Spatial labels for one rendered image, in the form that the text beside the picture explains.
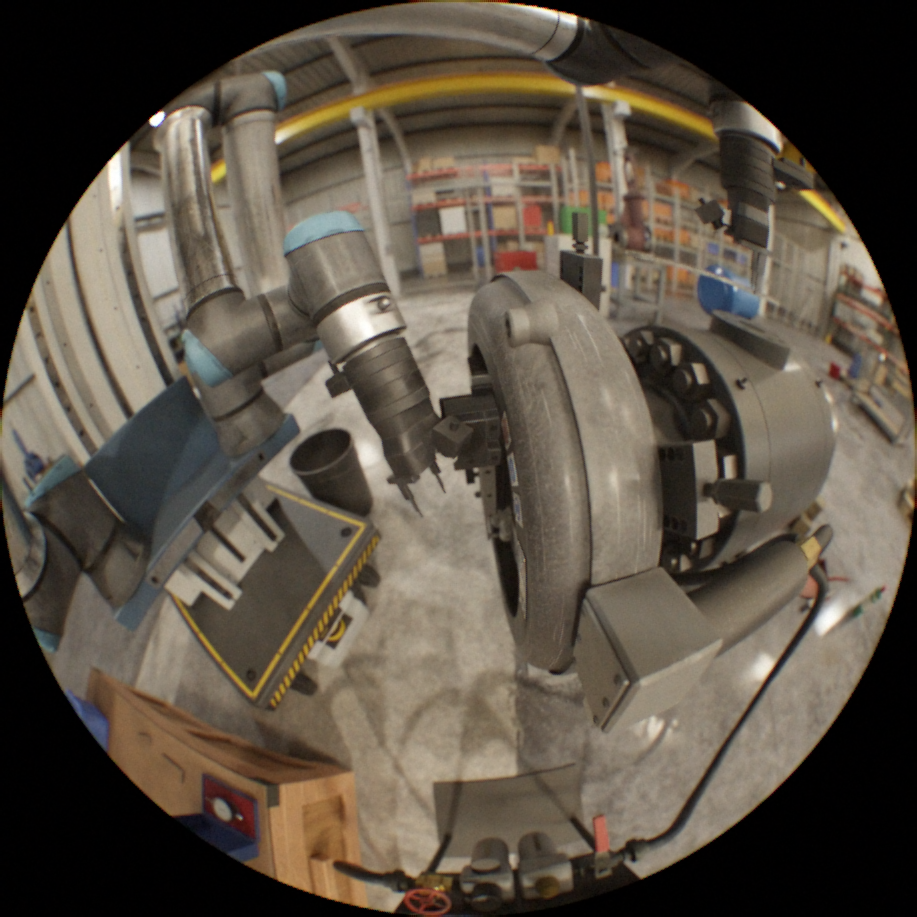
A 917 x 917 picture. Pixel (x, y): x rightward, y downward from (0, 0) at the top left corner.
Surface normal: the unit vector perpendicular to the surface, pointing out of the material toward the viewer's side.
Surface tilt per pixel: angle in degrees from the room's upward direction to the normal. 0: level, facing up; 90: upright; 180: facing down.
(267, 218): 100
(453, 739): 0
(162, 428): 90
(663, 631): 22
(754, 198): 105
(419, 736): 0
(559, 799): 0
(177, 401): 90
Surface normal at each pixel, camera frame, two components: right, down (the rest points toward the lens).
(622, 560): -0.01, 0.14
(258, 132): 0.75, 0.49
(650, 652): -0.14, -0.94
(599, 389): -0.07, -0.25
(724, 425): 0.04, 0.40
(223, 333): 0.60, 0.11
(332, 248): 0.39, 0.18
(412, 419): 0.80, 0.04
